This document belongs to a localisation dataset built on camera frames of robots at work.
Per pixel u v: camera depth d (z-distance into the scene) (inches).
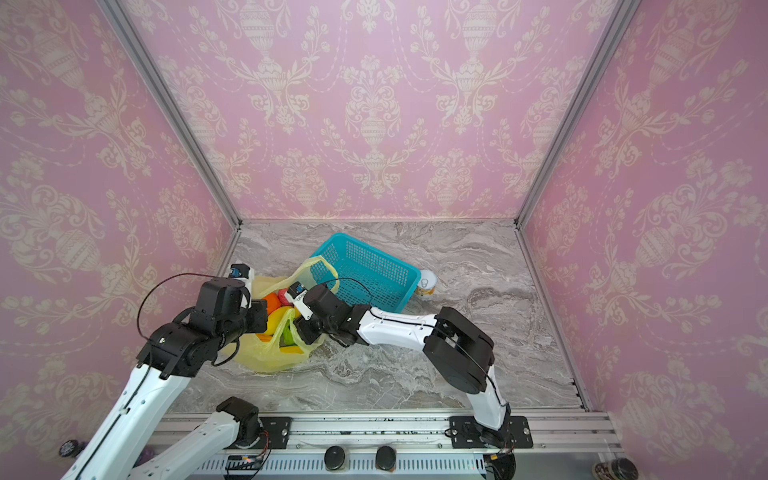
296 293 28.2
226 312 20.3
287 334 28.1
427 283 37.9
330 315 25.2
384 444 29.2
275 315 28.5
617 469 24.2
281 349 27.9
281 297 28.1
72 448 21.8
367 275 41.6
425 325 19.9
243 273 24.2
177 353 17.3
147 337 18.0
